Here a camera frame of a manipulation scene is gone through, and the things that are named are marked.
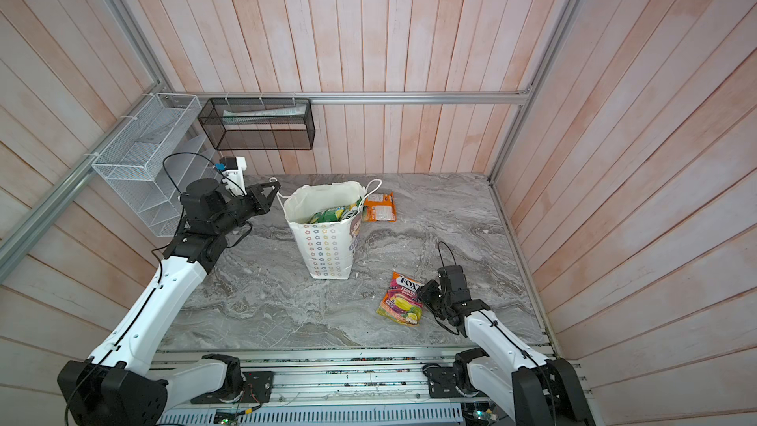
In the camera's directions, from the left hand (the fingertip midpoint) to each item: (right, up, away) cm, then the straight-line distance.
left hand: (281, 188), depth 73 cm
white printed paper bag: (+10, -16, +9) cm, 21 cm away
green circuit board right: (+50, -55, -3) cm, 75 cm away
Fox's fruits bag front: (+32, -33, +12) cm, 48 cm away
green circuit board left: (-14, -57, -1) cm, 59 cm away
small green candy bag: (+9, -7, +17) cm, 20 cm away
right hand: (+38, -30, +16) cm, 51 cm away
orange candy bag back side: (+26, -5, +34) cm, 43 cm away
